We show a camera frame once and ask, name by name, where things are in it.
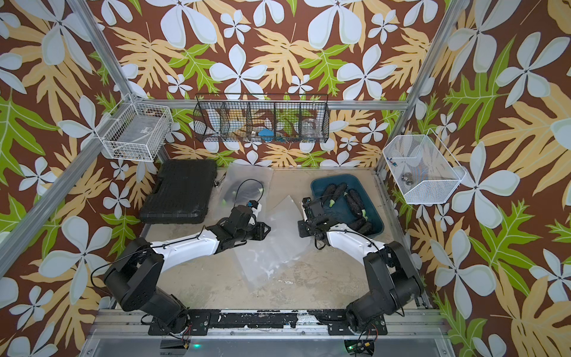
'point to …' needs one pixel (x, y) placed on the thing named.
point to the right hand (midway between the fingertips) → (301, 223)
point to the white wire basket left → (135, 132)
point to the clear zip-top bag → (237, 172)
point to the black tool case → (182, 193)
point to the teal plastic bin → (342, 212)
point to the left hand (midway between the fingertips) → (270, 225)
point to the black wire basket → (271, 117)
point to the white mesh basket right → (425, 170)
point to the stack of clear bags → (259, 259)
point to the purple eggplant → (244, 192)
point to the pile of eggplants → (333, 193)
